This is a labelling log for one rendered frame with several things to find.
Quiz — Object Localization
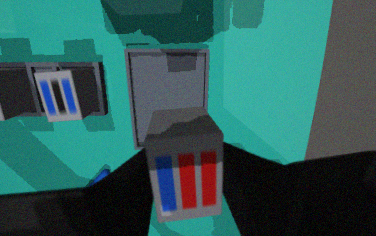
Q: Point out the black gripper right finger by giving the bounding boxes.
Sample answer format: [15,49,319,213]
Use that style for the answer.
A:
[223,142,376,236]

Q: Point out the grey wall panel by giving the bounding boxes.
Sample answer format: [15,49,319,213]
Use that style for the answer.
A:
[304,0,376,161]

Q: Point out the blue thin rod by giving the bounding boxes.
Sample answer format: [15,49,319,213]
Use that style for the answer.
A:
[88,169,110,187]

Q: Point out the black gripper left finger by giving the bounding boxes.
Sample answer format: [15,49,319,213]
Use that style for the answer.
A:
[0,147,154,236]

